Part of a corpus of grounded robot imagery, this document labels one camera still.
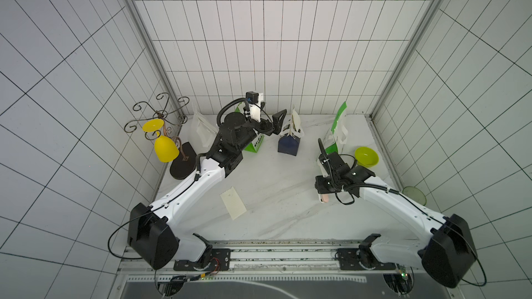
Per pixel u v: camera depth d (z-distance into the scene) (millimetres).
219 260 724
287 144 954
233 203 856
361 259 658
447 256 385
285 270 711
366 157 1003
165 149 795
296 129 942
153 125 740
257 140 1018
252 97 561
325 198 761
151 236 388
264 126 613
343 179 595
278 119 603
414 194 770
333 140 838
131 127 737
